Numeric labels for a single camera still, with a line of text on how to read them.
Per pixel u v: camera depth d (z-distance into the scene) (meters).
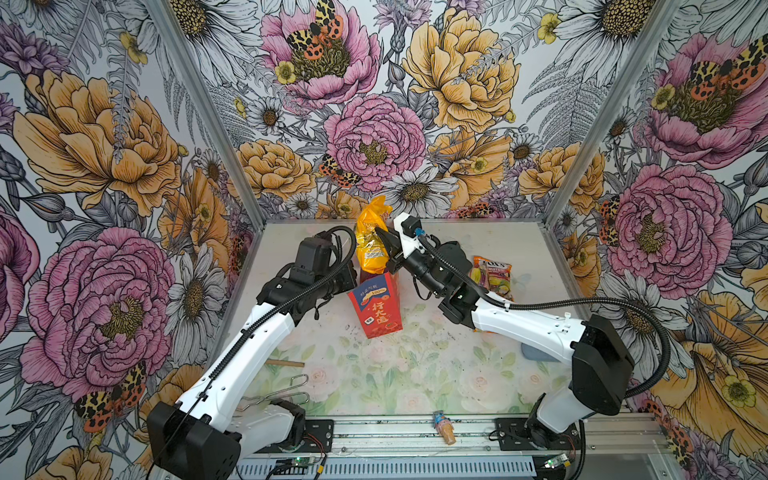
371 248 0.68
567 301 0.48
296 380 0.84
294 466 0.73
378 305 0.80
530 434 0.66
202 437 0.37
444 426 0.73
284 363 0.86
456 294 0.61
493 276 1.02
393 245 0.63
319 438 0.73
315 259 0.56
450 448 0.73
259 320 0.47
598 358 0.42
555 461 0.72
